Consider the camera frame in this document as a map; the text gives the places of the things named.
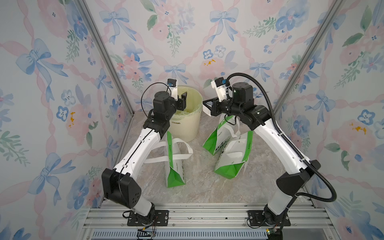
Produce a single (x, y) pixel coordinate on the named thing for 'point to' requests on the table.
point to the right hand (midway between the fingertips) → (205, 101)
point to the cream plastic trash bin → (184, 126)
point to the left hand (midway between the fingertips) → (181, 90)
